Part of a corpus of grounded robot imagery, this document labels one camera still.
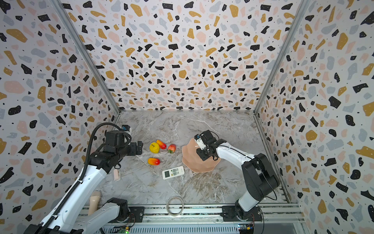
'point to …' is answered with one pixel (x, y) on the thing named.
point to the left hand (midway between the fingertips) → (133, 141)
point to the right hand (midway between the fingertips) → (200, 150)
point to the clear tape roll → (167, 204)
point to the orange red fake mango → (154, 161)
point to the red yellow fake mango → (161, 145)
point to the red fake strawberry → (172, 148)
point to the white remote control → (173, 172)
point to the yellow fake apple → (154, 147)
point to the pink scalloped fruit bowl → (192, 160)
